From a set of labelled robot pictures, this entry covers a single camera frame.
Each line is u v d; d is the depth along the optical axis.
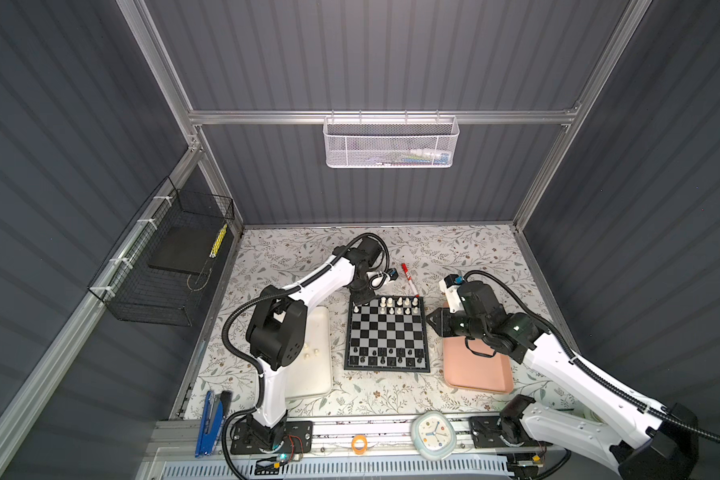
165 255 0.74
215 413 0.76
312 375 0.83
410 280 1.04
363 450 0.72
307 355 0.86
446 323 0.67
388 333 0.90
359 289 0.81
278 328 0.52
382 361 0.84
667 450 0.38
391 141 1.23
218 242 0.79
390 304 0.95
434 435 0.72
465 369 0.85
